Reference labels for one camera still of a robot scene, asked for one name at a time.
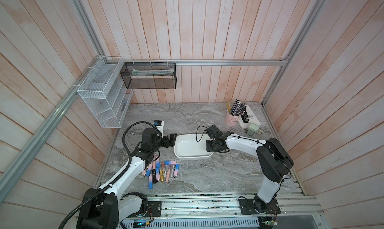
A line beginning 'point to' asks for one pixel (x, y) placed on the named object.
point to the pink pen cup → (232, 120)
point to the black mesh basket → (149, 75)
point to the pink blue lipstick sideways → (170, 162)
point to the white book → (252, 119)
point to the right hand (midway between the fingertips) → (208, 146)
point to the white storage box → (191, 146)
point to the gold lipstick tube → (162, 175)
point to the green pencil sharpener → (252, 129)
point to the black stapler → (244, 116)
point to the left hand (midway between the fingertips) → (170, 136)
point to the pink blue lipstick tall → (157, 168)
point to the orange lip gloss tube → (163, 167)
